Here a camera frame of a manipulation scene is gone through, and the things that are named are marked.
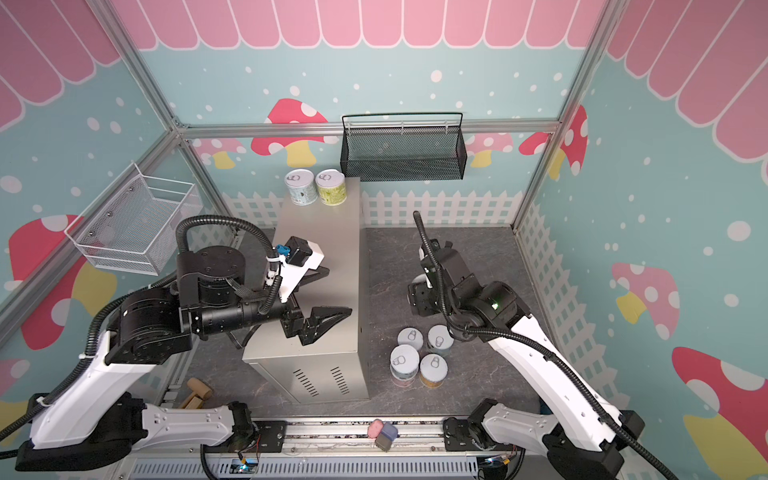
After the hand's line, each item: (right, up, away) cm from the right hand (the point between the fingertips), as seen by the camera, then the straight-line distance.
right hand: (422, 289), depth 68 cm
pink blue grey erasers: (-9, -37, +6) cm, 38 cm away
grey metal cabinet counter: (-19, -15, -9) cm, 25 cm away
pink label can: (-4, -20, +7) cm, 21 cm away
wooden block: (-59, -29, +13) cm, 67 cm away
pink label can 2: (-2, -15, +17) cm, 23 cm away
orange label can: (+4, -23, +12) cm, 26 cm away
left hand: (-17, 0, -16) cm, 24 cm away
